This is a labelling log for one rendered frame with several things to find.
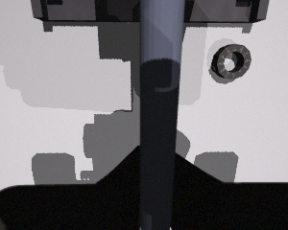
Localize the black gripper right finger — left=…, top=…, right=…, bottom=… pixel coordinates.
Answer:
left=171, top=153, right=288, bottom=230

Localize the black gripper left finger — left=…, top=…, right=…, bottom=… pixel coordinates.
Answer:
left=0, top=146, right=140, bottom=230

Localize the dark grey metal shaft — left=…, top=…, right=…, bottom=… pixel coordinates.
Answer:
left=139, top=0, right=185, bottom=230

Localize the dark grey ring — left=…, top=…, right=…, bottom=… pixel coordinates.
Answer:
left=211, top=44, right=252, bottom=80

